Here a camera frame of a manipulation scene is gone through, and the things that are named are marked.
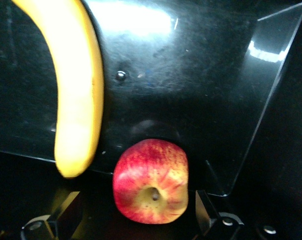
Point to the red yellow apple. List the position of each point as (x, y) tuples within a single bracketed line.
[(150, 180)]

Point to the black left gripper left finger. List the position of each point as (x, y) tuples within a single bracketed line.
[(63, 220)]

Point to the yellow banana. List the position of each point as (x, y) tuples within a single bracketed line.
[(76, 100)]

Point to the black plastic box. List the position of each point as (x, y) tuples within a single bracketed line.
[(178, 100)]

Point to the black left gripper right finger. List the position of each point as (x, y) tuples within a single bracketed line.
[(205, 220)]

